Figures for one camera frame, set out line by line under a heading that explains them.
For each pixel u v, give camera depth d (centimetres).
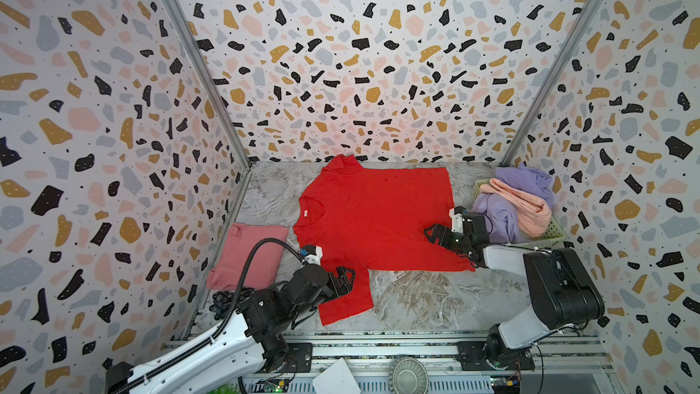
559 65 90
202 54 87
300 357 73
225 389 66
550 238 97
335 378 68
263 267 88
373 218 104
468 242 77
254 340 50
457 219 89
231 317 49
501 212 90
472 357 74
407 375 72
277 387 70
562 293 46
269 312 52
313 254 68
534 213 91
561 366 74
